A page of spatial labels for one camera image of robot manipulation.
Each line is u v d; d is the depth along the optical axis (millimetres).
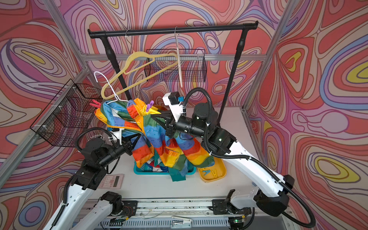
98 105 554
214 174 840
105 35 515
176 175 726
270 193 379
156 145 573
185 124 453
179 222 683
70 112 784
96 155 491
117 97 500
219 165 865
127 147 572
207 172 847
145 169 859
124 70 584
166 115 462
